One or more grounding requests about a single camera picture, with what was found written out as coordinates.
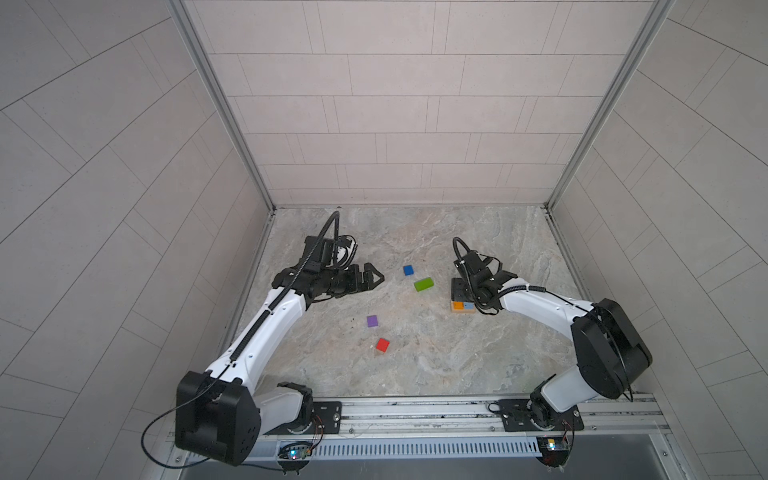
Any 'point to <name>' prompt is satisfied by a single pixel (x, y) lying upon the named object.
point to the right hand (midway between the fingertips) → (458, 290)
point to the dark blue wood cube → (408, 270)
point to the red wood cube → (382, 345)
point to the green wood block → (423, 284)
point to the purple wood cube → (372, 320)
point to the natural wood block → (463, 310)
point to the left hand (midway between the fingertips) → (378, 277)
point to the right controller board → (553, 449)
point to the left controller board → (295, 452)
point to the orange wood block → (458, 305)
